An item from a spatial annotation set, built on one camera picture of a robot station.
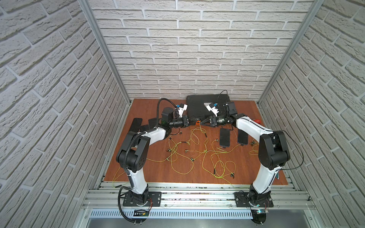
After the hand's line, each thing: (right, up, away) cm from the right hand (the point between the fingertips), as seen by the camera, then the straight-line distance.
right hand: (203, 124), depth 85 cm
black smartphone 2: (+17, -10, +14) cm, 24 cm away
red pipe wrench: (+45, +1, +22) cm, 50 cm away
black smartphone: (-50, -2, +23) cm, 55 cm away
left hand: (-3, +3, -2) cm, 4 cm away
